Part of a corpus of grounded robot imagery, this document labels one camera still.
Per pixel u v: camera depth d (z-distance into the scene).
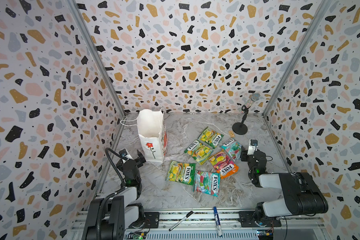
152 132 1.00
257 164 0.70
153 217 0.74
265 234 0.72
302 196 0.45
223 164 0.92
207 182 0.84
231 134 1.09
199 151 0.97
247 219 0.74
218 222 0.73
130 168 0.66
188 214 0.76
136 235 0.70
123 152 0.73
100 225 0.37
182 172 0.88
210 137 1.03
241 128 1.13
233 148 0.98
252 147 0.80
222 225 0.73
